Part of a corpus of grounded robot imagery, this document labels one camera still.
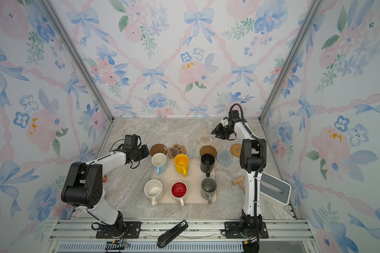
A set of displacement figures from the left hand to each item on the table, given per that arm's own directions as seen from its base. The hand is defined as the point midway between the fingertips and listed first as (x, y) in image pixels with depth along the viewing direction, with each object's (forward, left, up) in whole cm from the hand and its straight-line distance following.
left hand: (149, 149), depth 96 cm
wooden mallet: (-17, -53, -4) cm, 55 cm away
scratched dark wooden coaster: (+5, -4, -5) cm, 8 cm away
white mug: (-24, -6, -4) cm, 25 cm away
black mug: (-7, -35, -3) cm, 36 cm away
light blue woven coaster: (-1, -47, -6) cm, 47 cm away
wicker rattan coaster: (+4, -54, -6) cm, 55 cm away
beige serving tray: (-15, -27, -8) cm, 32 cm away
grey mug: (-23, -35, +2) cm, 42 cm away
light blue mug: (-8, -7, +1) cm, 11 cm away
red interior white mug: (-23, -19, -4) cm, 30 cm away
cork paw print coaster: (+4, -15, -6) cm, 17 cm away
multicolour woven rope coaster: (+12, -35, -4) cm, 37 cm away
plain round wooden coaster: (+5, -36, -6) cm, 37 cm away
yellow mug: (-7, -20, -4) cm, 21 cm away
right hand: (+14, -41, 0) cm, 43 cm away
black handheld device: (-46, -14, 0) cm, 48 cm away
